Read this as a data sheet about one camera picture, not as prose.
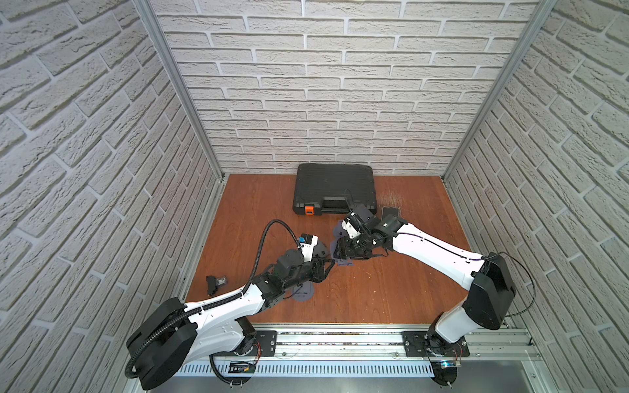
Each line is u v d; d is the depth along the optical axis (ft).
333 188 3.52
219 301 1.62
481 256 1.51
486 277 1.42
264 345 2.39
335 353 2.42
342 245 2.33
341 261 2.54
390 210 3.09
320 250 3.01
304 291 2.72
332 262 2.54
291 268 2.00
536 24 2.34
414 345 2.43
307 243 2.34
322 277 2.32
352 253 2.29
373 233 1.93
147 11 2.29
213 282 2.78
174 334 1.34
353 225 2.19
